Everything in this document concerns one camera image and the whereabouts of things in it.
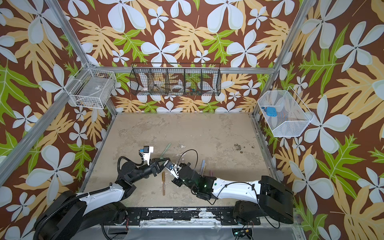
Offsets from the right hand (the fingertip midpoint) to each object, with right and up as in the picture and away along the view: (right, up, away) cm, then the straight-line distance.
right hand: (171, 168), depth 76 cm
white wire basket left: (-46, +43, +9) cm, 63 cm away
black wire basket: (0, +53, +20) cm, 57 cm away
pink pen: (+22, -7, +12) cm, 26 cm away
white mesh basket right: (+65, +27, +2) cm, 70 cm away
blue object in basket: (+57, +30, +10) cm, 66 cm away
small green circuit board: (+37, -32, -2) cm, 49 cm away
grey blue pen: (+18, -1, +17) cm, 25 cm away
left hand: (-1, +5, -2) cm, 6 cm away
